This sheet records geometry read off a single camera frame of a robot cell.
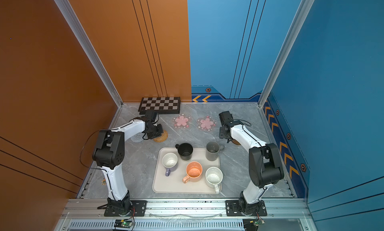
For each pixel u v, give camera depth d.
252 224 0.70
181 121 1.09
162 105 1.15
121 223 0.71
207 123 1.08
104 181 0.81
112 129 0.58
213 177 0.83
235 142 0.96
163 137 0.99
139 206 0.74
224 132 0.67
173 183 0.81
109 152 0.53
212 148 0.87
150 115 0.83
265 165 0.48
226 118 0.74
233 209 0.72
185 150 0.88
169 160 0.88
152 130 0.87
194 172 0.85
